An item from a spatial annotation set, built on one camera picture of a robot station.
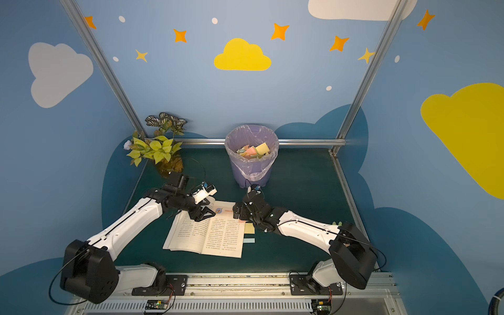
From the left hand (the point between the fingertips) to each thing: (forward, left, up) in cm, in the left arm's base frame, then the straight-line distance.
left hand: (209, 204), depth 83 cm
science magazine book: (-9, -5, -13) cm, 16 cm away
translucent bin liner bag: (+35, -13, +9) cm, 38 cm away
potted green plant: (+23, +24, +11) cm, 35 cm away
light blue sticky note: (-10, -18, -13) cm, 25 cm away
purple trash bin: (+13, -13, 0) cm, 18 cm away
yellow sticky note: (-6, -17, -12) cm, 22 cm away
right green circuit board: (-34, -46, -14) cm, 58 cm away
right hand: (0, -14, -2) cm, 14 cm away
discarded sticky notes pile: (+30, -16, +1) cm, 34 cm away
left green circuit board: (-35, +16, -14) cm, 41 cm away
